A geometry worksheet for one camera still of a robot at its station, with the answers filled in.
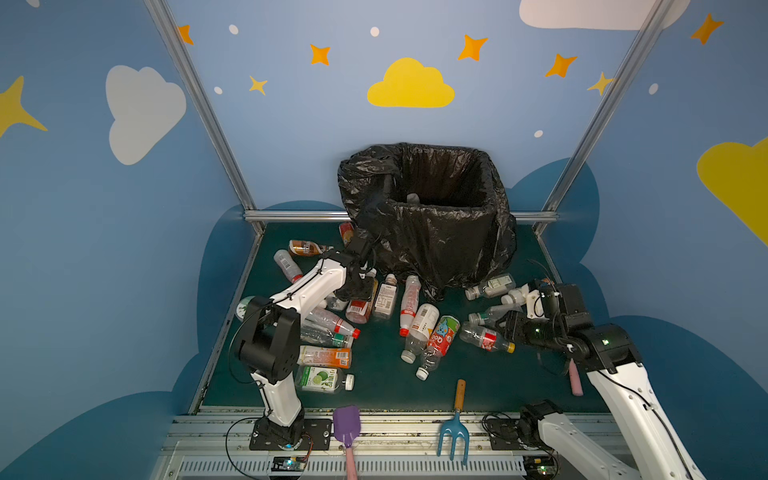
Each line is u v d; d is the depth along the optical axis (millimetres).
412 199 1030
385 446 736
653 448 387
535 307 605
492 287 982
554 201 1146
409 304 942
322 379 800
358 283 783
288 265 1028
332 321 908
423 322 882
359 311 858
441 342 852
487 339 860
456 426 748
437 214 735
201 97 826
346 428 755
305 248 1076
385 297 962
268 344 479
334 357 820
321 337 861
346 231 1118
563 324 506
